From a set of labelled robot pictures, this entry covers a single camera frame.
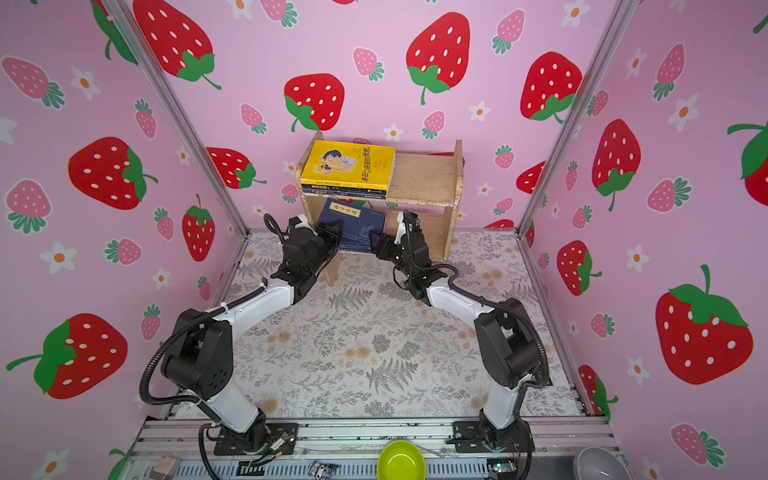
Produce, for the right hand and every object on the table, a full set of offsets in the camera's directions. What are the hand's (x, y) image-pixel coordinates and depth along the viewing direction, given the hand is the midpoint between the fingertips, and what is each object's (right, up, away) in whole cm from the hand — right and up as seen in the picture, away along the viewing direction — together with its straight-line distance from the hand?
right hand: (373, 233), depth 84 cm
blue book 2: (-5, -3, 0) cm, 6 cm away
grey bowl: (+54, -55, -16) cm, 79 cm away
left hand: (-7, +4, -1) cm, 8 cm away
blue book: (-5, +4, +3) cm, 7 cm away
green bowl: (+8, -56, -14) cm, 58 cm away
